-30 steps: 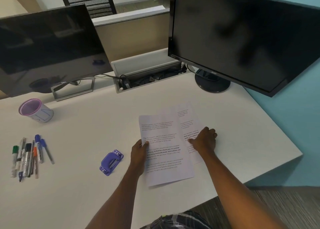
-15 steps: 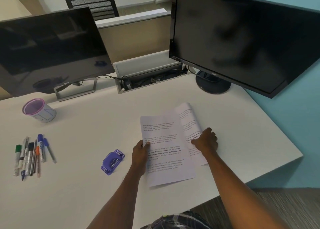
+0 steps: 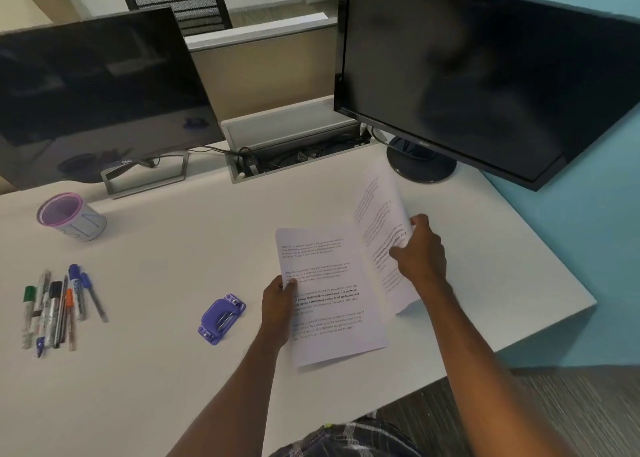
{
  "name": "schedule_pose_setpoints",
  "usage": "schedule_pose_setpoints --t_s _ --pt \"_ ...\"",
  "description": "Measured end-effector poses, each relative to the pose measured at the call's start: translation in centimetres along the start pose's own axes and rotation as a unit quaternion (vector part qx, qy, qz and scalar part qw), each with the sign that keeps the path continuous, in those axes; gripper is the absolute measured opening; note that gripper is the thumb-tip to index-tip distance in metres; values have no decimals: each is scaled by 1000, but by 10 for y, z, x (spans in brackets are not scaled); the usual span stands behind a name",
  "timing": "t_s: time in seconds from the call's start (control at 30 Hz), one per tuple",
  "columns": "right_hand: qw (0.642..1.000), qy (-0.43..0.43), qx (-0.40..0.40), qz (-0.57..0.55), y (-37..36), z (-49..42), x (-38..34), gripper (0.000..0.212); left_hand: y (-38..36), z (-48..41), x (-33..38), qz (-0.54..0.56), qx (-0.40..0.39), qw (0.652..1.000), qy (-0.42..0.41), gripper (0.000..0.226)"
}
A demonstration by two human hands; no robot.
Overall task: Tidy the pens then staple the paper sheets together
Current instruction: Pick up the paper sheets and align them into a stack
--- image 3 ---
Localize person's right hand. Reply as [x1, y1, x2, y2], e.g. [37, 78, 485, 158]
[388, 214, 448, 293]

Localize person's left hand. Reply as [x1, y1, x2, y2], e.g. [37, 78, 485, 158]
[260, 274, 300, 349]

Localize curled printed paper sheet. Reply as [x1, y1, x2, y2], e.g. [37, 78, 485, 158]
[353, 159, 421, 318]

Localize person's left forearm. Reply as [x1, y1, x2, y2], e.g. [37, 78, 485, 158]
[166, 329, 294, 457]

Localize person's right forearm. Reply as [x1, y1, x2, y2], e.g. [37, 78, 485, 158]
[413, 276, 577, 457]

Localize purple hole punch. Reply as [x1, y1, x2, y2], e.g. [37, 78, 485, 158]
[197, 293, 247, 343]

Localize plaid shorts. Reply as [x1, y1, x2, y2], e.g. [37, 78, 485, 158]
[269, 418, 427, 457]

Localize black monitor with round base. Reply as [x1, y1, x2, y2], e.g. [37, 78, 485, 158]
[333, 0, 640, 193]

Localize beige desk partition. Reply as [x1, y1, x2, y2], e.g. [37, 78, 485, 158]
[184, 15, 340, 123]

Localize white cup with purple rim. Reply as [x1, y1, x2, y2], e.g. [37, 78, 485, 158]
[36, 192, 107, 243]

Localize pile of pens and markers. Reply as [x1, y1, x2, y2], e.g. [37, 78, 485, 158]
[20, 264, 109, 359]

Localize black monitor with silver stand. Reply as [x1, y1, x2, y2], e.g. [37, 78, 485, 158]
[0, 7, 225, 199]

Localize black mesh office chair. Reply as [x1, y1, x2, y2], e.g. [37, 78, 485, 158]
[119, 0, 234, 38]

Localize black monitor cable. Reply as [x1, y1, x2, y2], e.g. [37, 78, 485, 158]
[187, 145, 252, 174]

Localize grey desk cable tray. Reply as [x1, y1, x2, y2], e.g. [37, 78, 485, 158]
[220, 95, 374, 185]

